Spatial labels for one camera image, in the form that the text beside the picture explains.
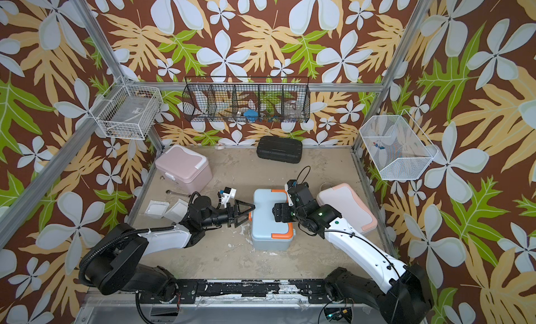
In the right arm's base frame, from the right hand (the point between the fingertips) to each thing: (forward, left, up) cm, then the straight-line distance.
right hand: (279, 209), depth 80 cm
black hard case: (+39, -2, -6) cm, 39 cm away
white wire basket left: (+34, +64, +21) cm, 75 cm away
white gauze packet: (+8, +57, -14) cm, 59 cm away
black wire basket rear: (+48, +14, +18) cm, 53 cm away
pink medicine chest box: (+19, +40, +1) cm, 44 cm away
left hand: (-2, +10, +2) cm, 10 cm away
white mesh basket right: (+21, -48, +12) cm, 54 cm away
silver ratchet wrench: (+17, +53, -14) cm, 57 cm away
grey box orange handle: (-10, +4, 0) cm, 11 cm away
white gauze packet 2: (+6, +47, -13) cm, 49 cm away
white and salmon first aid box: (+6, -26, 0) cm, 26 cm away
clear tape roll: (+49, +33, -14) cm, 61 cm away
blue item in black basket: (+39, +12, +15) cm, 44 cm away
